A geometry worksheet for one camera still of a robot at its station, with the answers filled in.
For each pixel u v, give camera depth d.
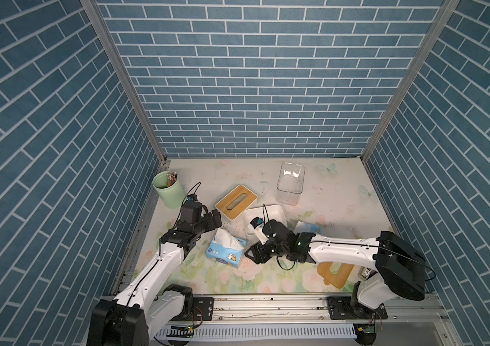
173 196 0.90
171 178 0.89
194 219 0.66
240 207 0.95
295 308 0.75
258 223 0.74
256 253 0.71
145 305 0.44
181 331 0.72
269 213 0.98
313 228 0.88
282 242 0.63
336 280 0.81
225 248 0.82
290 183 1.11
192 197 0.75
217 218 0.77
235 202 0.99
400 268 0.43
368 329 0.71
